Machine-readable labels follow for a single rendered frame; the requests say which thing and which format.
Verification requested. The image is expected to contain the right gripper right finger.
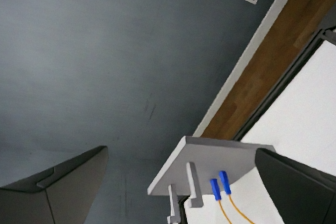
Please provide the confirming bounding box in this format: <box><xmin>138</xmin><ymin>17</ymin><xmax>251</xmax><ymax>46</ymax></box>
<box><xmin>254</xmin><ymin>148</ymin><xmax>336</xmax><ymax>224</ymax></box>

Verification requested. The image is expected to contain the orange cable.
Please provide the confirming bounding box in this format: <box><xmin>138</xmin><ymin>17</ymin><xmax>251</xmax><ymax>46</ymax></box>
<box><xmin>218</xmin><ymin>182</ymin><xmax>255</xmax><ymax>224</ymax></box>

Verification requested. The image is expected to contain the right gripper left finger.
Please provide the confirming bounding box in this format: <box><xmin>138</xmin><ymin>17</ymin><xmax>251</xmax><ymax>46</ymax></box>
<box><xmin>0</xmin><ymin>145</ymin><xmax>109</xmax><ymax>224</ymax></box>

